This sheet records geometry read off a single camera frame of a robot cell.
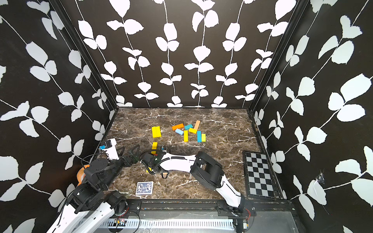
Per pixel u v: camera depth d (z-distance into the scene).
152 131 1.04
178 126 1.08
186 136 1.02
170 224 0.70
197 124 1.10
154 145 0.98
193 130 1.06
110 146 0.57
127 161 0.59
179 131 1.05
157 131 1.04
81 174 0.79
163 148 0.82
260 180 0.82
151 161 0.67
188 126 1.08
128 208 0.73
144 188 0.80
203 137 1.02
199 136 1.03
